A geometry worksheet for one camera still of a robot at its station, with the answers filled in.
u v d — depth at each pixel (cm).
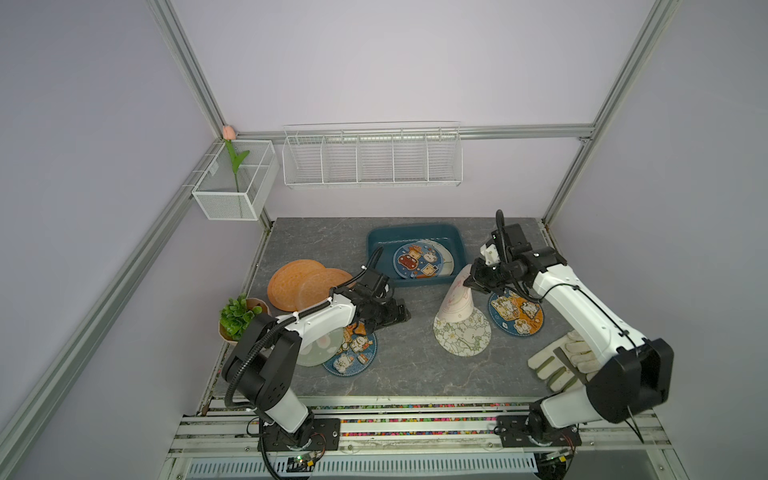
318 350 87
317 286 102
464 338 90
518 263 57
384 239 113
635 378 42
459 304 79
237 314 78
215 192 77
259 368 44
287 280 103
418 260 107
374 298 74
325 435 73
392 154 103
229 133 89
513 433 73
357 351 87
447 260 108
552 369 83
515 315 96
